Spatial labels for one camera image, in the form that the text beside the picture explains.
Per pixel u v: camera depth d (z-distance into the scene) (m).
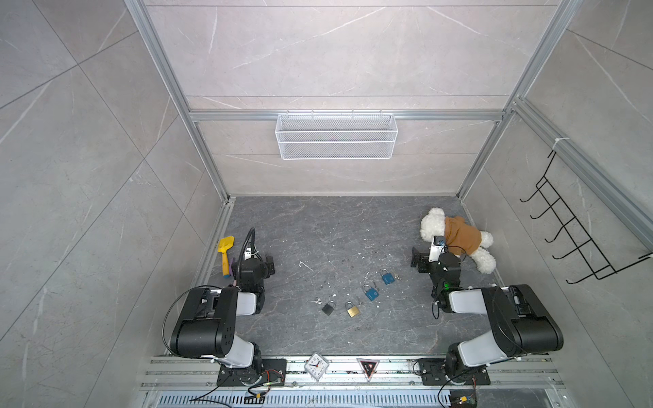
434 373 0.73
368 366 0.74
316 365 0.73
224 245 1.01
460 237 0.97
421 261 0.83
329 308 0.86
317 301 0.88
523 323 0.45
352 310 0.86
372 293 0.88
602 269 0.58
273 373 0.73
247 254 0.81
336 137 1.01
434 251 0.82
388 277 0.93
